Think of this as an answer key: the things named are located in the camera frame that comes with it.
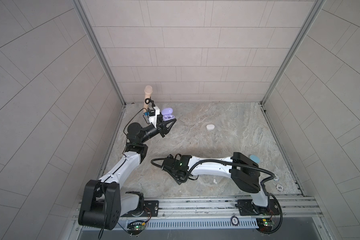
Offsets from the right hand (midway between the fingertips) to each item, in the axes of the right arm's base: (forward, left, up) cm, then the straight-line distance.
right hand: (180, 177), depth 82 cm
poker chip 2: (-8, -52, -1) cm, 53 cm away
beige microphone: (+40, +17, +29) cm, 53 cm away
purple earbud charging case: (+18, +4, +33) cm, 38 cm away
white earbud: (-4, -18, +1) cm, 19 cm away
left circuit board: (-21, +20, +3) cm, 29 cm away
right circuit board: (-23, -38, -1) cm, 44 cm away
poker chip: (-4, -52, -1) cm, 53 cm away
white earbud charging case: (+32, -21, +2) cm, 38 cm away
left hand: (+17, 0, +30) cm, 35 cm away
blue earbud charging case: (+8, -44, +1) cm, 45 cm away
